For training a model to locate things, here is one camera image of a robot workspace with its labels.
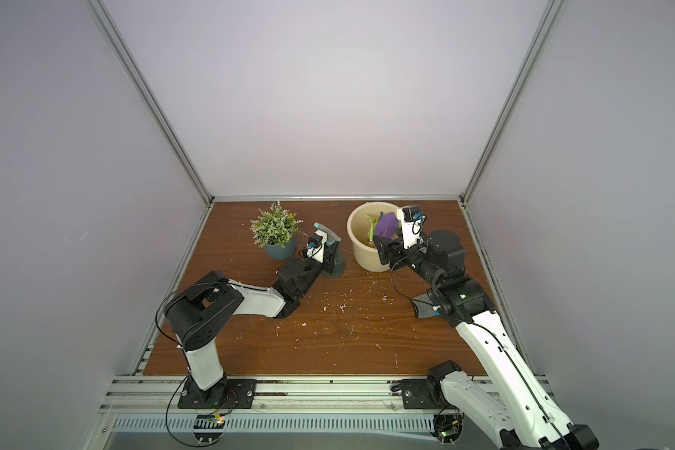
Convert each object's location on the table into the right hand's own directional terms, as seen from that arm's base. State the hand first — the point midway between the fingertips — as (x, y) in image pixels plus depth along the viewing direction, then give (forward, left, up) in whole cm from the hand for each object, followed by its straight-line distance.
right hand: (389, 226), depth 67 cm
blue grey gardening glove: (-7, -13, -32) cm, 36 cm away
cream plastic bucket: (+4, +6, -18) cm, 19 cm away
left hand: (+7, +14, -15) cm, 22 cm away
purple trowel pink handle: (+18, -2, -21) cm, 28 cm away
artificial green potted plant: (+11, +34, -16) cm, 39 cm away
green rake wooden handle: (+17, +3, -20) cm, 26 cm away
